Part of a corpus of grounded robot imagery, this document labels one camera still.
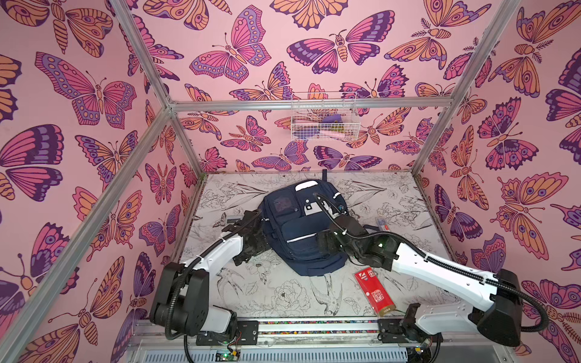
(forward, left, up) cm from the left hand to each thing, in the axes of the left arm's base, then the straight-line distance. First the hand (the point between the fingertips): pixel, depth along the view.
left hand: (258, 249), depth 90 cm
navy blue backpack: (+15, -14, +2) cm, 20 cm away
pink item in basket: (+33, -32, +30) cm, 55 cm away
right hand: (-1, -26, +16) cm, 30 cm away
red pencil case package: (-16, -44, -3) cm, 47 cm away
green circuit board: (-34, +7, -5) cm, 35 cm away
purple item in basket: (+43, -30, +31) cm, 61 cm away
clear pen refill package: (+12, -53, -2) cm, 55 cm away
